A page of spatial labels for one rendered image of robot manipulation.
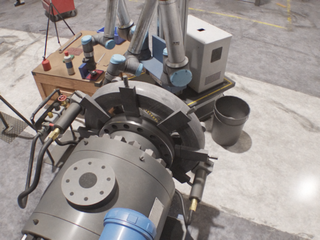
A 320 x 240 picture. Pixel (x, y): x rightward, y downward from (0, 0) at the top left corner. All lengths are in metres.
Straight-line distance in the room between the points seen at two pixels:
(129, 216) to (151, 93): 0.66
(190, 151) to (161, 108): 0.31
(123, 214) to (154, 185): 0.36
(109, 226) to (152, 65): 1.62
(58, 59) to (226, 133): 1.83
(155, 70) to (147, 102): 0.88
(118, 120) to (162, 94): 0.28
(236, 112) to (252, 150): 0.38
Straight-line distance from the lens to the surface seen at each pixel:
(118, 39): 2.76
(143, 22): 1.62
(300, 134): 2.72
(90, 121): 1.54
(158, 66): 2.14
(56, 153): 2.35
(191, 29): 2.22
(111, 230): 0.75
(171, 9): 1.46
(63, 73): 2.45
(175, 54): 1.59
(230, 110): 2.35
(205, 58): 2.07
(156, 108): 1.24
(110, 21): 1.98
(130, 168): 1.04
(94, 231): 0.93
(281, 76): 3.49
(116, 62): 1.56
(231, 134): 2.17
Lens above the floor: 1.72
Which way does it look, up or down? 44 degrees down
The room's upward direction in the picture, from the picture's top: straight up
